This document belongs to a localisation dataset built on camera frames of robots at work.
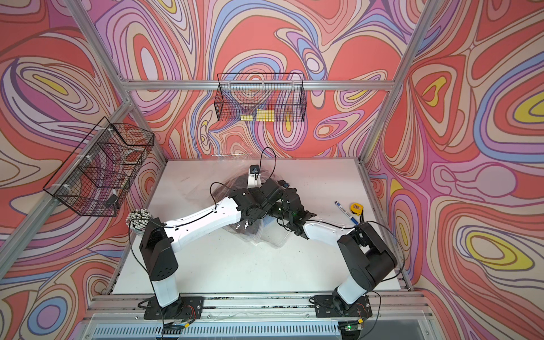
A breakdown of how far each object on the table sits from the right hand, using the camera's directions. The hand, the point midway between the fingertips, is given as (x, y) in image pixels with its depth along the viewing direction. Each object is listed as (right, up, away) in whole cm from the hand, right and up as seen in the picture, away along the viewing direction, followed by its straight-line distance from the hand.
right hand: (257, 208), depth 85 cm
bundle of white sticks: (-43, -3, -9) cm, 44 cm away
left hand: (+1, +7, -3) cm, 8 cm away
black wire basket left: (-56, +12, -11) cm, 59 cm away
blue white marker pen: (+43, -7, +11) cm, 45 cm away
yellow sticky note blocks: (+2, +40, +6) cm, 40 cm away
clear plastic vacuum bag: (+3, -12, +10) cm, 16 cm away
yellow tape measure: (+46, -2, +13) cm, 48 cm away
